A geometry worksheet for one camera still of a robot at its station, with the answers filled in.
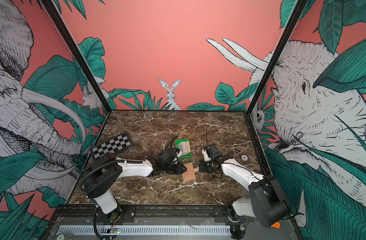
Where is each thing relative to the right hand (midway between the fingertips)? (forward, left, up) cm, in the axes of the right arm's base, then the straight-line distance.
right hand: (198, 166), depth 86 cm
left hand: (-1, +6, 0) cm, 7 cm away
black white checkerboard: (+14, +54, 0) cm, 55 cm away
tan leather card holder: (-3, +5, -4) cm, 7 cm away
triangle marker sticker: (+13, -27, -5) cm, 30 cm away
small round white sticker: (+8, -31, -5) cm, 32 cm away
